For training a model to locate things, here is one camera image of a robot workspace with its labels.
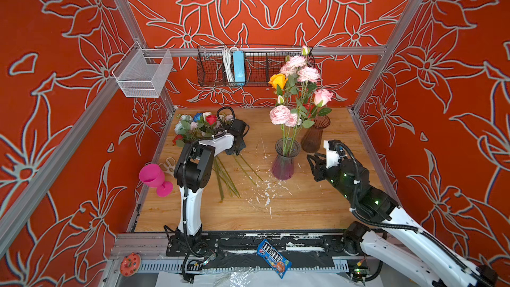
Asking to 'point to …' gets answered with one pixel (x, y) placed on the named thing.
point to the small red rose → (308, 105)
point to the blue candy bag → (273, 258)
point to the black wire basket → (261, 62)
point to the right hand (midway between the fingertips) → (311, 153)
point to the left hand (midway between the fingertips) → (238, 145)
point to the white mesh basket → (143, 72)
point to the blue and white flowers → (190, 128)
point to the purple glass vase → (283, 166)
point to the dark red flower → (178, 137)
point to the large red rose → (211, 119)
